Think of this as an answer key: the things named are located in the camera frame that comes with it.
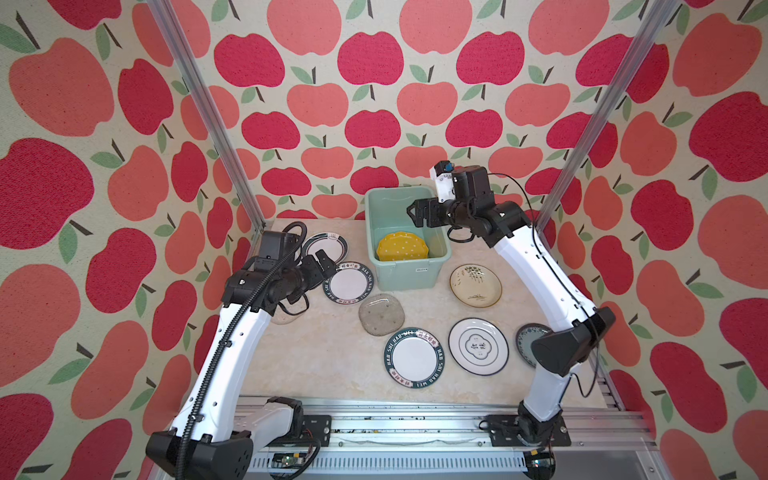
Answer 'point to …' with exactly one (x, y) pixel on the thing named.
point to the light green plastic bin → (386, 213)
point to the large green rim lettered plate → (414, 357)
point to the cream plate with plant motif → (475, 285)
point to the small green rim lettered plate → (351, 283)
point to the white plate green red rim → (334, 245)
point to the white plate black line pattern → (478, 346)
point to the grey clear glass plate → (381, 314)
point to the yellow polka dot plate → (401, 246)
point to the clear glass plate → (282, 317)
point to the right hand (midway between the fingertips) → (429, 205)
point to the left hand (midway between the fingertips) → (330, 273)
